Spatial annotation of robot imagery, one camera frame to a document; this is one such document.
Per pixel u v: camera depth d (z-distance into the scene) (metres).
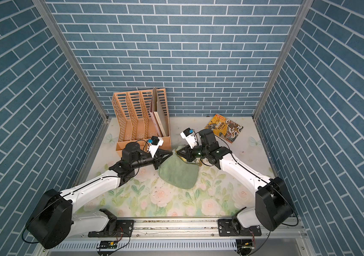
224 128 1.12
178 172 0.82
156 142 0.67
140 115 1.12
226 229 0.73
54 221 0.40
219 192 0.85
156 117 0.85
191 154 0.70
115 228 0.69
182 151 0.76
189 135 0.71
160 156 0.71
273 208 0.43
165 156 0.75
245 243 0.71
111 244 0.72
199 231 0.74
